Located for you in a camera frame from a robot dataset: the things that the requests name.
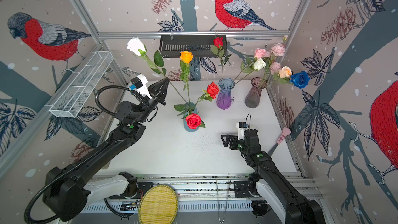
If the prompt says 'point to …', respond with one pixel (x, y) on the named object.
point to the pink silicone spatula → (285, 131)
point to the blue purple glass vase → (224, 98)
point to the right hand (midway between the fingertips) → (227, 138)
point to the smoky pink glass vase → (253, 98)
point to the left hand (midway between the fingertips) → (166, 79)
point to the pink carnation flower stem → (275, 67)
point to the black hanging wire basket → (200, 45)
